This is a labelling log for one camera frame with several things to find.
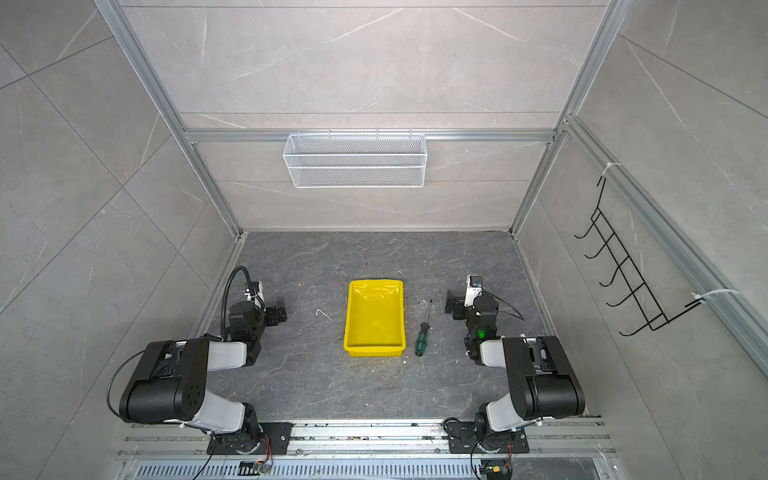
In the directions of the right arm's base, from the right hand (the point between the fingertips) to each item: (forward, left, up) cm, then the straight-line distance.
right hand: (467, 290), depth 93 cm
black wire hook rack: (-23, -29, +25) cm, 44 cm away
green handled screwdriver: (-15, +16, -5) cm, 22 cm away
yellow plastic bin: (-6, +30, -6) cm, 31 cm away
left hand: (0, +64, -1) cm, 64 cm away
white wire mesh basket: (+38, +36, +23) cm, 57 cm away
